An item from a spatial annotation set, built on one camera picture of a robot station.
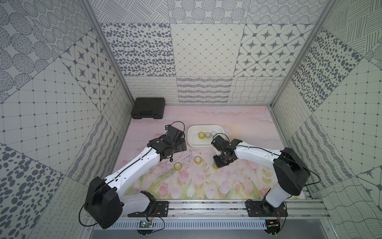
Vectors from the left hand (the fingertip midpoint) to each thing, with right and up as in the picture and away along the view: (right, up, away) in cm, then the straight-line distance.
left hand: (177, 142), depth 82 cm
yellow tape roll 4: (-1, -16, +6) cm, 17 cm away
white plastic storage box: (+10, -3, +18) cm, 21 cm away
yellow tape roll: (+21, -13, -2) cm, 25 cm away
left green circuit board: (-15, -38, -10) cm, 42 cm away
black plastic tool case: (-28, +22, +37) cm, 51 cm away
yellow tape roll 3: (+14, +1, +20) cm, 24 cm away
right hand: (+25, -14, +5) cm, 29 cm away
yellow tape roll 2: (+12, -13, +9) cm, 20 cm away
